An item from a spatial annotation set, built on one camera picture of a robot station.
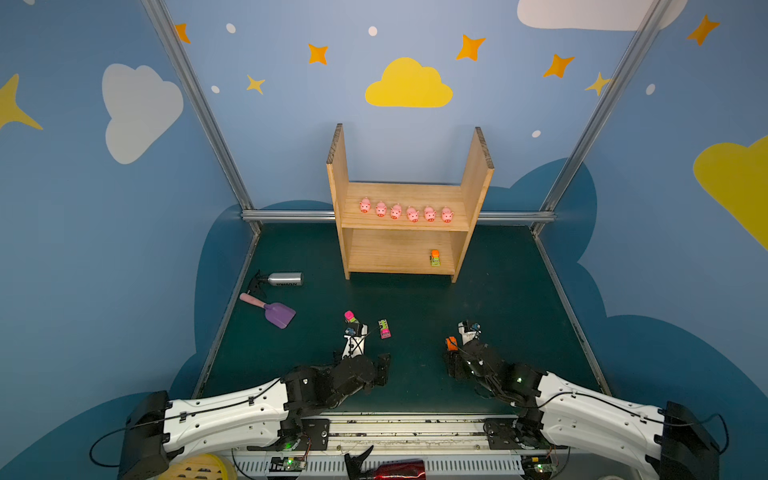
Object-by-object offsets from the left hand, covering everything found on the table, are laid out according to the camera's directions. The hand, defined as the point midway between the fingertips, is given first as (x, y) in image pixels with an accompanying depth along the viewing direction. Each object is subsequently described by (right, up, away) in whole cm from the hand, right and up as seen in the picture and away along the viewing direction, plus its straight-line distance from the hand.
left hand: (382, 361), depth 76 cm
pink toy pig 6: (+19, +39, +8) cm, 44 cm away
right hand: (+20, 0, +7) cm, 21 cm away
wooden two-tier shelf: (+2, +35, +8) cm, 36 cm away
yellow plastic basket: (-41, -21, -8) cm, 47 cm away
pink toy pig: (-5, +42, +10) cm, 44 cm away
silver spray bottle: (-37, +19, +25) cm, 48 cm away
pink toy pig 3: (+4, +40, +8) cm, 41 cm away
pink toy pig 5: (+13, +39, +8) cm, 42 cm away
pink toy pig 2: (0, +41, +10) cm, 42 cm away
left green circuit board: (-23, -23, -5) cm, 33 cm away
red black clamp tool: (+2, -22, -8) cm, 24 cm away
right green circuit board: (+38, -24, -4) cm, 45 cm away
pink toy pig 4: (+9, +39, +8) cm, 41 cm away
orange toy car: (+20, 0, +12) cm, 24 cm away
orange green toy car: (+18, +26, +25) cm, 40 cm away
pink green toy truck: (-11, +8, +17) cm, 22 cm away
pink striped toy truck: (+1, +4, +15) cm, 15 cm away
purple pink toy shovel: (-35, +8, +19) cm, 41 cm away
